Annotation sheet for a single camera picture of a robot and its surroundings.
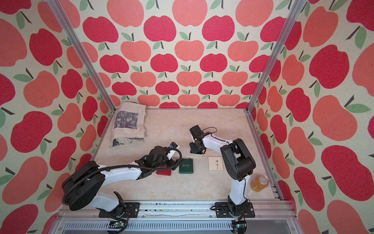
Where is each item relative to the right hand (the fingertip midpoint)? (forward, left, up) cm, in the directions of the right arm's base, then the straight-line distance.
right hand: (196, 150), depth 97 cm
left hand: (-11, +10, +8) cm, 17 cm away
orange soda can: (-22, -34, +10) cm, 41 cm away
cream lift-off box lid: (-9, -12, +2) cm, 15 cm away
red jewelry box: (-18, +18, +2) cm, 26 cm away
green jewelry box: (-14, +6, +4) cm, 15 cm away
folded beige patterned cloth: (+12, +51, +7) cm, 53 cm away
